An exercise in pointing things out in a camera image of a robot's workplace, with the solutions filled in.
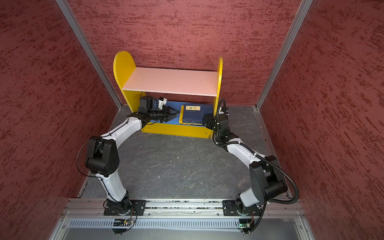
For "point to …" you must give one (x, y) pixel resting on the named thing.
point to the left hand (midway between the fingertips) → (178, 115)
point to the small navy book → (193, 114)
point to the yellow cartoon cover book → (181, 118)
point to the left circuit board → (122, 222)
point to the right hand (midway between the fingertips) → (207, 120)
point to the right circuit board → (245, 225)
